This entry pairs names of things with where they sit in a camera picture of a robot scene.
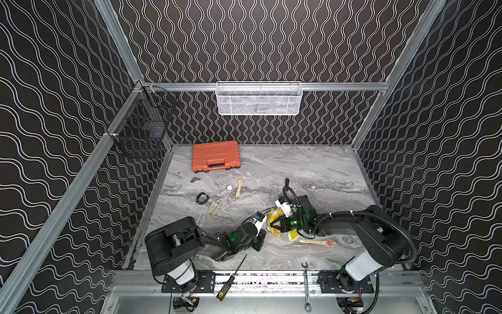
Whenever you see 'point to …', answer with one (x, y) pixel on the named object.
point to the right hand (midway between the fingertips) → (273, 225)
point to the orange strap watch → (329, 243)
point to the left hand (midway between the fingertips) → (268, 239)
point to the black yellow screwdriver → (228, 283)
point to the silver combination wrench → (308, 307)
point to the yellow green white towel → (273, 215)
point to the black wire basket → (142, 134)
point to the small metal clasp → (194, 178)
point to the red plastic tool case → (216, 156)
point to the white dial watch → (229, 187)
